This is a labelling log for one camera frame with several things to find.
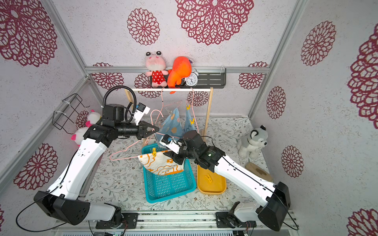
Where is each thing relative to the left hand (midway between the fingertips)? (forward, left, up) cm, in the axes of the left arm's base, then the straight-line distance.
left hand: (157, 131), depth 68 cm
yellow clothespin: (-10, -26, -33) cm, 43 cm away
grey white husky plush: (+7, -53, -24) cm, 59 cm away
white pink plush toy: (+23, +47, -16) cm, 55 cm away
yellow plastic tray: (-12, -26, -34) cm, 45 cm away
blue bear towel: (+24, -14, -27) cm, 39 cm away
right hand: (-6, -4, -6) cm, 9 cm away
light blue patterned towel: (+21, -3, -21) cm, 30 cm away
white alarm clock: (+38, -16, +1) cm, 41 cm away
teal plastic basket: (-15, +2, -34) cm, 38 cm away
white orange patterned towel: (-7, 0, -20) cm, 21 cm away
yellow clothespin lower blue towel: (+14, -17, -9) cm, 24 cm away
